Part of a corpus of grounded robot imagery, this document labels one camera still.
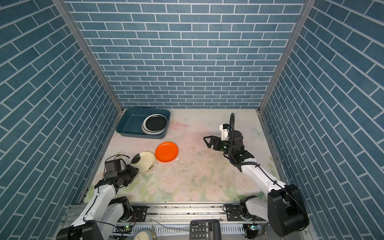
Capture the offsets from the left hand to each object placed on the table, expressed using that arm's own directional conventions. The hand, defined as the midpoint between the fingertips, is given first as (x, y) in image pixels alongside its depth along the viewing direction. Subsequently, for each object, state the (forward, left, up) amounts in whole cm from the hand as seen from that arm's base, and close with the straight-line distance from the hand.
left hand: (138, 168), depth 87 cm
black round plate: (+31, -5, +3) cm, 32 cm away
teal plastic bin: (+38, +15, -1) cm, 41 cm away
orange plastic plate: (+12, -15, -2) cm, 19 cm away
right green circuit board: (-29, -61, -2) cm, 68 cm away
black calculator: (-30, -39, +1) cm, 50 cm away
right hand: (+10, -41, +17) cm, 45 cm away
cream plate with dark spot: (+5, -2, -2) cm, 6 cm away
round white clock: (-32, -10, +2) cm, 33 cm away
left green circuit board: (-29, +1, -5) cm, 29 cm away
